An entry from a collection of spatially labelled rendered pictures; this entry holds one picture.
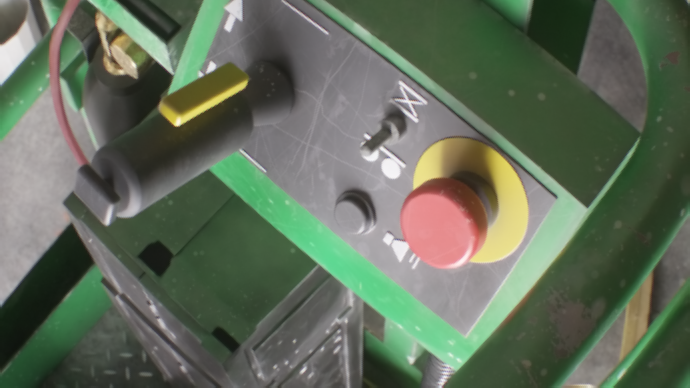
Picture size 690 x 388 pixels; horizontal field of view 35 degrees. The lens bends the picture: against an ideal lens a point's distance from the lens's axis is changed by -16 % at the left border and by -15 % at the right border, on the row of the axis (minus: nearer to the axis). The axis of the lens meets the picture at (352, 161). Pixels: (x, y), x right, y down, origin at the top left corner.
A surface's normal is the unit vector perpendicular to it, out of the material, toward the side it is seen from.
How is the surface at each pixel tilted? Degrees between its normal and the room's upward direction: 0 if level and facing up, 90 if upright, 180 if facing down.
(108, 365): 0
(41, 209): 0
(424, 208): 58
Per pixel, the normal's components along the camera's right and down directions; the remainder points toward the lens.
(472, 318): -0.56, 0.37
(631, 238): 0.11, -0.30
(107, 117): -0.36, 0.50
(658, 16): -0.45, -0.25
